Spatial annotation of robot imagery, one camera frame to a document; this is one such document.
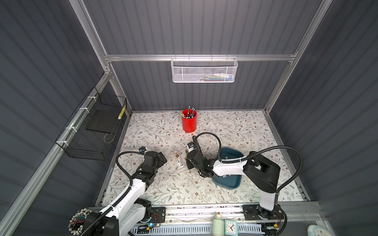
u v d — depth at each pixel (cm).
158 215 72
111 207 44
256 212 72
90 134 72
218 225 65
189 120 101
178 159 91
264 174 49
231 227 68
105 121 78
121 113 81
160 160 79
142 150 75
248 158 51
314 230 67
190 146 79
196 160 69
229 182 84
